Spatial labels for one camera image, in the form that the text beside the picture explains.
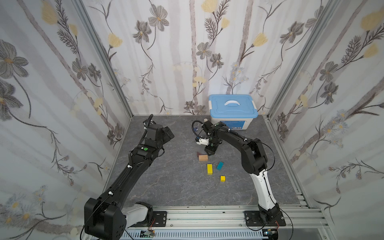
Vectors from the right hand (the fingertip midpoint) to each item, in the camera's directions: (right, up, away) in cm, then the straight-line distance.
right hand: (214, 145), depth 97 cm
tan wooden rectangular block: (-8, -8, -2) cm, 11 cm away
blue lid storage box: (+17, +23, +5) cm, 29 cm away
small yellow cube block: (+4, -19, -11) cm, 22 cm away
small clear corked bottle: (-5, +17, +7) cm, 19 cm away
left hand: (-29, +9, -16) cm, 34 cm away
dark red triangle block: (-10, -6, -1) cm, 12 cm away
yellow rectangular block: (-4, -14, -8) cm, 16 cm away
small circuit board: (-36, -40, -26) cm, 60 cm away
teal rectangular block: (+3, -12, -4) cm, 13 cm away
